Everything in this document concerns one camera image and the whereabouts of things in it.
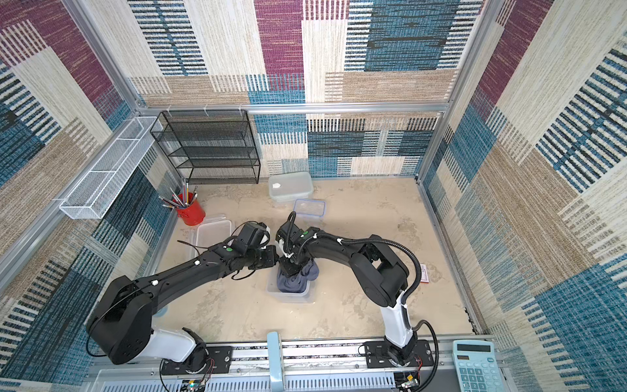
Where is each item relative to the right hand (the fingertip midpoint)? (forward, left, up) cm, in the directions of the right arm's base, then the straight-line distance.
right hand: (292, 275), depth 89 cm
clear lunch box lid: (+20, +33, +1) cm, 39 cm away
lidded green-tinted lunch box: (+38, +3, +6) cm, 39 cm away
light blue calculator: (-28, -54, +1) cm, 60 cm away
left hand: (+4, +3, +7) cm, 8 cm away
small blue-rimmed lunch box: (+26, -6, +3) cm, 27 cm away
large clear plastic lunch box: (-6, +6, +2) cm, 9 cm away
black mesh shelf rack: (+52, +38, +18) cm, 67 cm away
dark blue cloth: (-6, -3, +8) cm, 10 cm away
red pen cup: (+24, +41, +10) cm, 49 cm away
